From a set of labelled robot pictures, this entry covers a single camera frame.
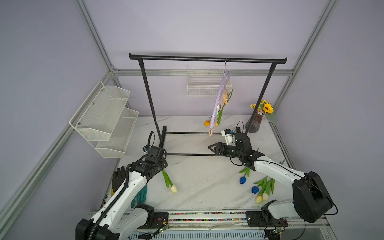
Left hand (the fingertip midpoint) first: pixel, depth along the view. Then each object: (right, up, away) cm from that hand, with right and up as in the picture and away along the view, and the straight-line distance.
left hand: (161, 165), depth 81 cm
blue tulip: (+47, -10, +5) cm, 48 cm away
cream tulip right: (+61, -13, +2) cm, 63 cm away
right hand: (+28, +8, +2) cm, 30 cm away
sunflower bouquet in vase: (+61, +33, +8) cm, 70 cm away
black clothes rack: (-7, +18, +26) cm, 33 cm away
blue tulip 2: (+59, -12, +3) cm, 60 cm away
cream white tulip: (+5, -8, -4) cm, 11 cm away
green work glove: (-11, -17, -1) cm, 20 cm away
